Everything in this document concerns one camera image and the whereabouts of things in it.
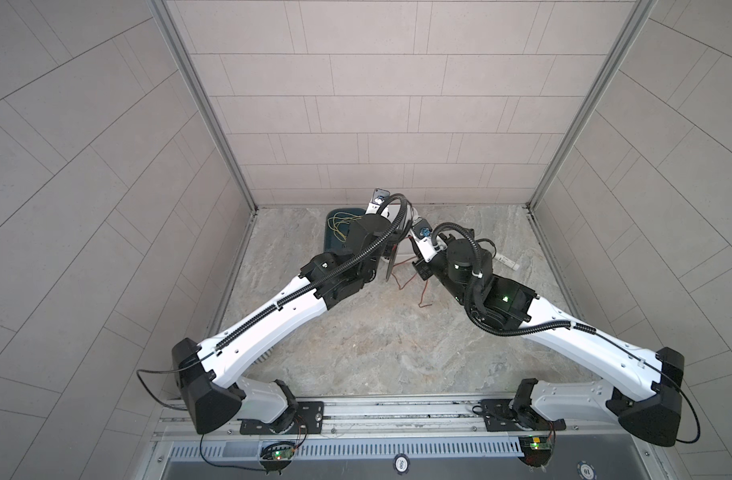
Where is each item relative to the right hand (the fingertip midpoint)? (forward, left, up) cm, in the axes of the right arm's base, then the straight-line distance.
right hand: (412, 233), depth 66 cm
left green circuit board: (-35, +33, -30) cm, 57 cm away
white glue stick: (+12, -35, -32) cm, 49 cm away
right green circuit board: (-38, -26, -35) cm, 58 cm away
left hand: (+4, +5, +2) cm, 7 cm away
